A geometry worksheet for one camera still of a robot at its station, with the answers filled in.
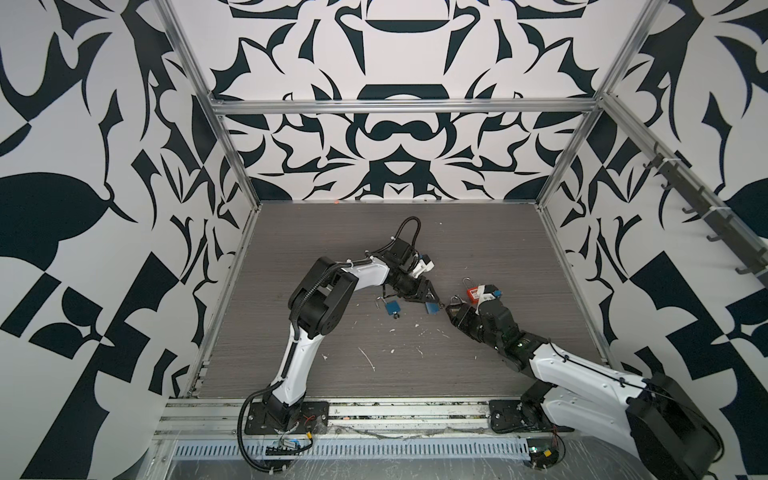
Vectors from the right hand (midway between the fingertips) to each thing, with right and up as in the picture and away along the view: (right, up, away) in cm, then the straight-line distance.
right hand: (448, 310), depth 85 cm
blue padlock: (-3, -1, +7) cm, 8 cm away
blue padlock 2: (-16, -1, +8) cm, 18 cm away
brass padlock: (+4, +1, +9) cm, 10 cm away
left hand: (-2, +3, +7) cm, 8 cm away
